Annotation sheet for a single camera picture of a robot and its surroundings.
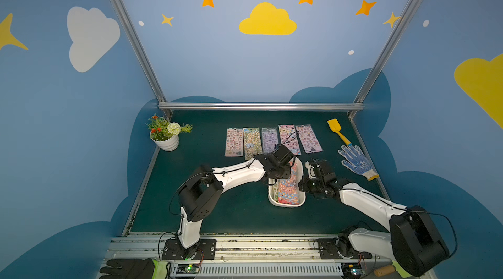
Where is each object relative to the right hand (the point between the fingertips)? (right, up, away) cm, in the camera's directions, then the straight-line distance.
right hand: (301, 181), depth 89 cm
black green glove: (-65, -26, -20) cm, 73 cm away
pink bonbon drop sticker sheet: (-33, +17, +18) cm, 42 cm away
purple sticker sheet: (-13, +19, +20) cm, 30 cm away
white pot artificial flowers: (-66, +22, +6) cm, 70 cm away
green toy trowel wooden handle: (+23, -26, -22) cm, 41 cm away
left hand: (-5, +5, -3) cm, 8 cm away
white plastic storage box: (-13, -3, -1) cm, 13 cm away
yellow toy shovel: (+27, +26, +25) cm, 45 cm away
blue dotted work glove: (+32, +8, +12) cm, 35 cm away
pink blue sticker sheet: (-2, +19, +21) cm, 29 cm away
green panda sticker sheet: (-23, +17, +18) cm, 34 cm away
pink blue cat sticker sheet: (-6, -3, -3) cm, 7 cm away
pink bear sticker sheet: (+10, +19, +21) cm, 30 cm away
